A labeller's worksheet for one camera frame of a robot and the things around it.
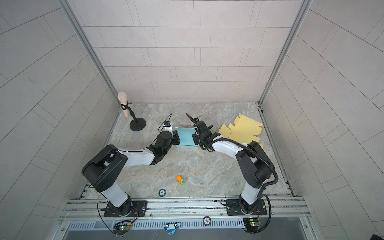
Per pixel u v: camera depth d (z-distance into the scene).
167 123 0.77
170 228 0.65
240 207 0.64
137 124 1.03
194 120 0.77
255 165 0.46
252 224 0.68
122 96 0.83
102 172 0.45
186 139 0.99
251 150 0.47
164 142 0.68
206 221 0.68
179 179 0.78
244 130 0.99
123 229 0.65
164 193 0.76
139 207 0.71
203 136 0.69
